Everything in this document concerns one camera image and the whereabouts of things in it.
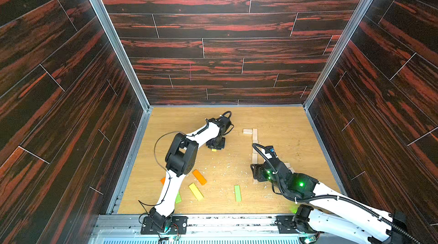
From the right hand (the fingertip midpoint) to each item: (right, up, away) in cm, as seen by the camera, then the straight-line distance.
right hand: (259, 163), depth 79 cm
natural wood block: (+19, -4, +14) cm, 25 cm away
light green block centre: (-10, -16, +3) cm, 19 cm away
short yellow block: (-22, +3, +17) cm, 28 cm away
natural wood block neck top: (+4, +11, +25) cm, 27 cm away
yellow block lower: (-30, -15, +4) cm, 34 cm away
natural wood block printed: (-4, -5, -10) cm, 12 cm away
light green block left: (-39, -17, +2) cm, 42 cm away
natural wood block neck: (+3, +8, +22) cm, 24 cm away
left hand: (-20, +4, +21) cm, 29 cm away
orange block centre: (-28, -10, +8) cm, 31 cm away
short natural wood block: (-1, +14, +26) cm, 29 cm away
